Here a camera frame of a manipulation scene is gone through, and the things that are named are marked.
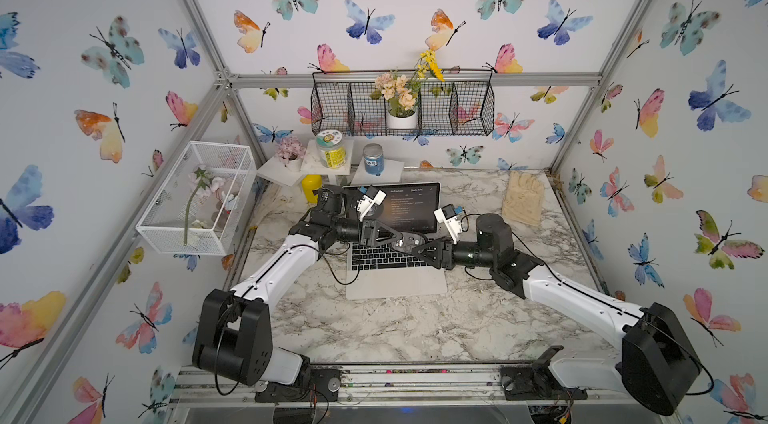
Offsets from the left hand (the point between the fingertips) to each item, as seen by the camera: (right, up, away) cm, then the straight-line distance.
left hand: (400, 236), depth 73 cm
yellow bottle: (-29, +15, +28) cm, 43 cm away
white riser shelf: (-2, +17, +25) cm, 31 cm away
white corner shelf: (-42, +18, +29) cm, 54 cm away
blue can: (-8, +22, +20) cm, 31 cm away
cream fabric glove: (+46, +9, +38) cm, 60 cm away
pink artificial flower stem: (-49, +14, +1) cm, 51 cm away
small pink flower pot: (-33, +23, +18) cm, 44 cm away
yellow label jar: (-19, +23, +12) cm, 33 cm away
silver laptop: (-1, -13, +20) cm, 24 cm away
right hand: (+5, -3, -1) cm, 6 cm away
